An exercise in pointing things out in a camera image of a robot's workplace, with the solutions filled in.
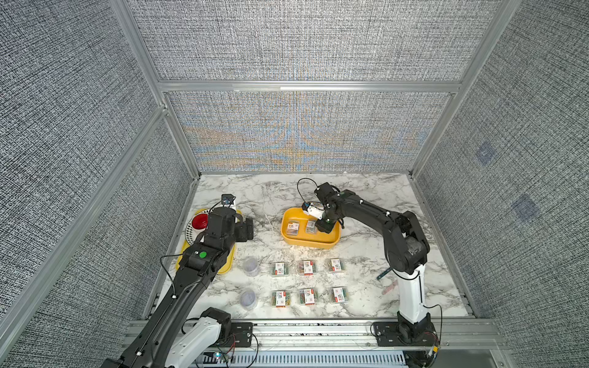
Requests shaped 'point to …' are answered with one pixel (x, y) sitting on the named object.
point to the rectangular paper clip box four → (293, 228)
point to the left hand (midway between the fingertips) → (242, 217)
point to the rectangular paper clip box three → (308, 297)
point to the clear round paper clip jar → (251, 266)
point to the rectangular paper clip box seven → (339, 294)
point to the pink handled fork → (387, 289)
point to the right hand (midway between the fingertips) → (323, 216)
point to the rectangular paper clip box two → (281, 299)
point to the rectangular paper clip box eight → (335, 265)
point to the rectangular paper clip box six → (310, 228)
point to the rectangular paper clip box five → (307, 267)
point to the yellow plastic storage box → (320, 241)
